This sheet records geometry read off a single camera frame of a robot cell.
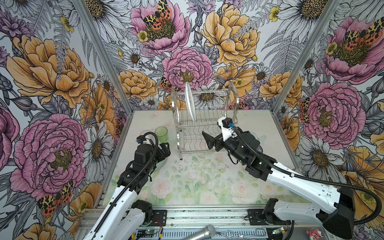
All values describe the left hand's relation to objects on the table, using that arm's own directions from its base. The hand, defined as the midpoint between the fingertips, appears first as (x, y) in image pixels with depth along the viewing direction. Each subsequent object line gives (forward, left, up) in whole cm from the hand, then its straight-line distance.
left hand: (162, 152), depth 78 cm
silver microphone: (-33, -22, -14) cm, 42 cm away
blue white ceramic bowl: (+8, -56, -11) cm, 58 cm away
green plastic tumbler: (+23, +5, -14) cm, 28 cm away
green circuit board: (-32, +8, -20) cm, 38 cm away
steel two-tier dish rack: (+53, -32, -19) cm, 65 cm away
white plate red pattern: (+25, -14, +12) cm, 31 cm away
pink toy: (-34, -69, -14) cm, 78 cm away
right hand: (+2, -24, +14) cm, 28 cm away
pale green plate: (0, +4, -16) cm, 16 cm away
